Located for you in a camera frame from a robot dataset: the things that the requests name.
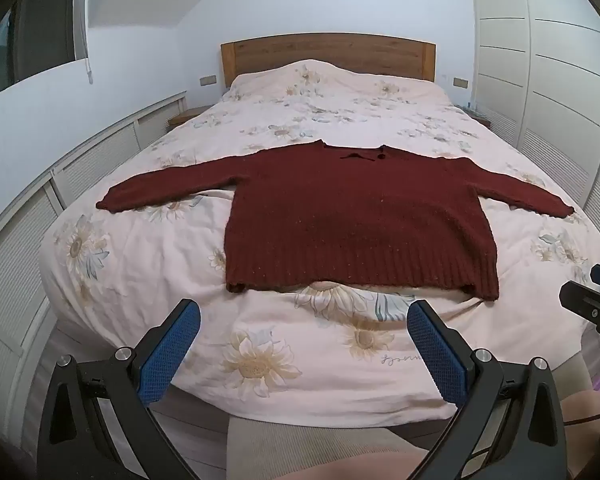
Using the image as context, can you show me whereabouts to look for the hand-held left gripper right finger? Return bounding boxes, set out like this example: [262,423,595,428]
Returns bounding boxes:
[407,300,567,480]

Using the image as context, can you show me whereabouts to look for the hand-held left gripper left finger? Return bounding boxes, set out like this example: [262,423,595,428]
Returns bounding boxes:
[37,299,201,480]

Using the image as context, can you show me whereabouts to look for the dark red knit sweater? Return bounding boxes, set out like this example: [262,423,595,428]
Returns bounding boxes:
[96,140,576,304]

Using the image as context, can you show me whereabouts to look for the person's right leg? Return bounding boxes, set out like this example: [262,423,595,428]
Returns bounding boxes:
[554,349,600,443]

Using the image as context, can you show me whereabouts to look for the bed with floral duvet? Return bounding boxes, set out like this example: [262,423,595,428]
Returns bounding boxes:
[37,59,600,429]

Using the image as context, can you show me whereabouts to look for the low white louvred cabinet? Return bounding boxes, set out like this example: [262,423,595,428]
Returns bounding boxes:
[0,90,189,461]

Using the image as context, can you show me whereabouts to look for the dark nightstand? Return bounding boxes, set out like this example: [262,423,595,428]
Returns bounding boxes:
[459,104,494,129]

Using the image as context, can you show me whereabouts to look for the white panelled wardrobe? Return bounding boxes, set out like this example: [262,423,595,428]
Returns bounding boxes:
[472,0,600,261]

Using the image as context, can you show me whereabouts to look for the wooden nightstand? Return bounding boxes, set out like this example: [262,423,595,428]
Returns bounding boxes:
[167,104,216,134]

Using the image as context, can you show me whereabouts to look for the wooden headboard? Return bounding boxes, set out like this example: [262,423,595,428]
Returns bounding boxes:
[220,33,437,92]

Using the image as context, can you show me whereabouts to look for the dark window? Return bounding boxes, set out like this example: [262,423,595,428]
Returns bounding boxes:
[0,0,90,103]

